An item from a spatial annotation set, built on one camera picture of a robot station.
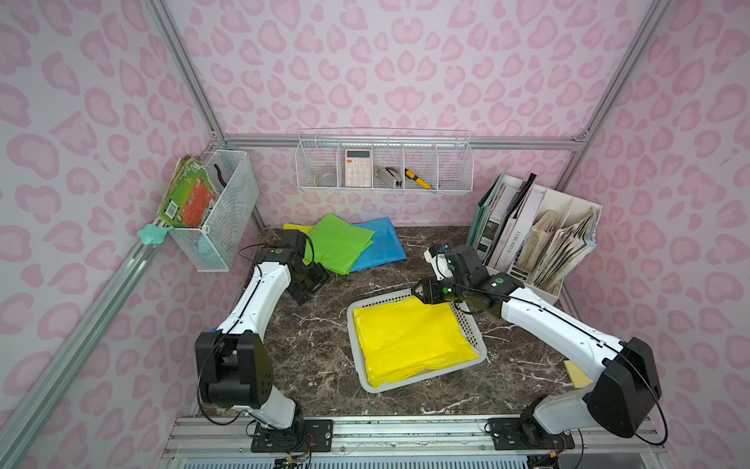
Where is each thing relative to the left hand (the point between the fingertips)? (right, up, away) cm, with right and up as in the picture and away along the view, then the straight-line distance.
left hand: (320, 280), depth 86 cm
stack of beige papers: (+70, +8, +2) cm, 70 cm away
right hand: (+27, -2, -7) cm, 28 cm away
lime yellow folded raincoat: (-18, +18, +31) cm, 40 cm away
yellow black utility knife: (+30, +32, +12) cm, 46 cm away
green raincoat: (+2, +11, +25) cm, 27 cm away
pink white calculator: (+10, +36, +9) cm, 38 cm away
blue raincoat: (+20, +10, +25) cm, 33 cm away
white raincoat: (+17, -23, -13) cm, 32 cm away
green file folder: (+47, +20, -2) cm, 51 cm away
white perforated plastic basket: (+42, -11, -1) cm, 44 cm away
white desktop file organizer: (+56, +21, -3) cm, 60 cm away
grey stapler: (+21, +33, +9) cm, 40 cm away
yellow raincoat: (+25, -16, -4) cm, 29 cm away
